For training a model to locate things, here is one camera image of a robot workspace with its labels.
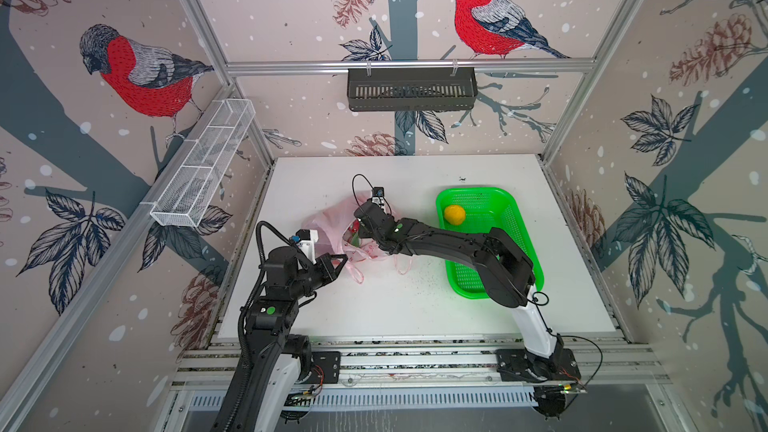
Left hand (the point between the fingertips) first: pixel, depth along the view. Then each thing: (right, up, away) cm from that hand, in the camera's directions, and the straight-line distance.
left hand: (346, 258), depth 75 cm
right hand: (+3, +7, +18) cm, 19 cm away
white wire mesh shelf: (-39, +19, 0) cm, 43 cm away
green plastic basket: (+45, +10, +29) cm, 54 cm away
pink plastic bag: (-6, +7, +11) cm, 15 cm away
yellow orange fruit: (+33, +9, +23) cm, 41 cm away
